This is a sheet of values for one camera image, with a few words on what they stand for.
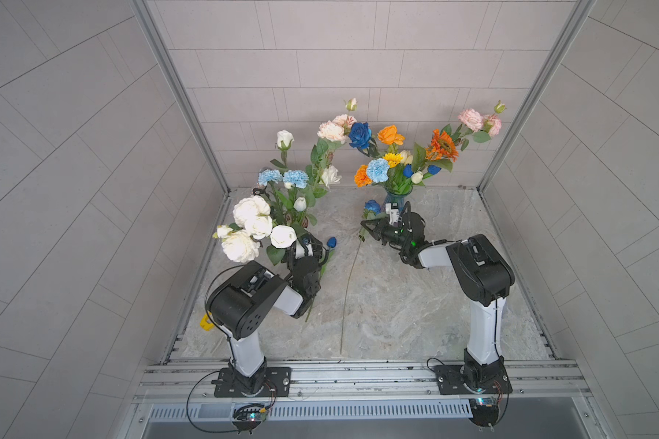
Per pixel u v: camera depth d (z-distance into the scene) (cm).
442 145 72
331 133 68
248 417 65
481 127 77
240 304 48
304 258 73
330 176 74
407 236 77
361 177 83
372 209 92
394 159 86
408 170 82
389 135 85
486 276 53
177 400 69
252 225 54
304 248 74
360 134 69
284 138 79
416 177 81
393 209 90
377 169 75
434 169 78
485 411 68
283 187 77
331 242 98
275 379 72
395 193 89
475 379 63
